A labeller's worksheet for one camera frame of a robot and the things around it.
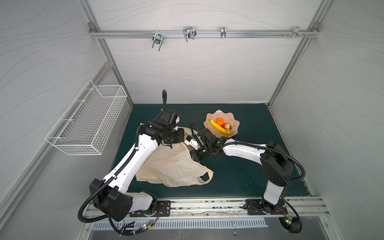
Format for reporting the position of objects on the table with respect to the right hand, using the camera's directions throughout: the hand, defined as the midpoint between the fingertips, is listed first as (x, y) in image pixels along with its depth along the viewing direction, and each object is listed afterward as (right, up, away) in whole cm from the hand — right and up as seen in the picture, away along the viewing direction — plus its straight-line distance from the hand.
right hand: (187, 158), depth 80 cm
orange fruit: (+22, +20, +26) cm, 39 cm away
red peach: (+26, +16, +21) cm, 37 cm away
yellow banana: (+24, +14, +22) cm, 35 cm away
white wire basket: (-47, +19, -11) cm, 52 cm away
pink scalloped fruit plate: (+28, +22, +27) cm, 45 cm away
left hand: (-1, +13, -4) cm, 14 cm away
